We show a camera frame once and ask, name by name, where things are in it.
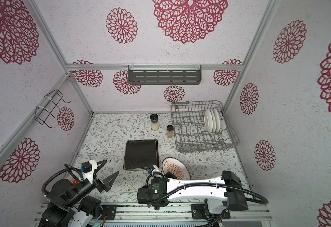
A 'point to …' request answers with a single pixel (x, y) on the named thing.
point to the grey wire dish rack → (201, 126)
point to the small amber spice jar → (169, 132)
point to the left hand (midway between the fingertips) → (112, 169)
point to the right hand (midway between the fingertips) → (168, 178)
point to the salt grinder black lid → (154, 118)
